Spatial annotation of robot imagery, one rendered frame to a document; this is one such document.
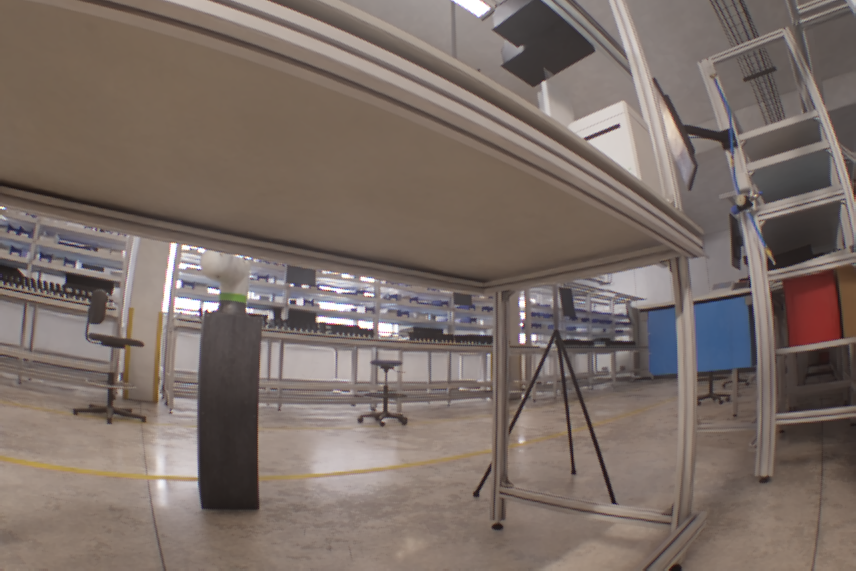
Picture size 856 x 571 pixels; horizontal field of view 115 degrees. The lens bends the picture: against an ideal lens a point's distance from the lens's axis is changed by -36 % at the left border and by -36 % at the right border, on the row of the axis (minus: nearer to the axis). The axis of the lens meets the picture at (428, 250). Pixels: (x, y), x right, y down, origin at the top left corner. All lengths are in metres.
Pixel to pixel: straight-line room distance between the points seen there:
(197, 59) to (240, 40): 0.13
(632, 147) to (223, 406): 1.61
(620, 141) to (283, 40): 0.76
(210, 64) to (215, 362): 1.35
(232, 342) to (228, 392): 0.20
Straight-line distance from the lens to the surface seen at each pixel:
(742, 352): 2.26
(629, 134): 0.98
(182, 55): 0.56
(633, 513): 1.37
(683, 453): 1.28
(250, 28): 0.41
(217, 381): 1.75
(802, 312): 2.26
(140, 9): 0.44
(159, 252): 5.10
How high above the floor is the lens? 0.65
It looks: 15 degrees up
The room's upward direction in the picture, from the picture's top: 1 degrees clockwise
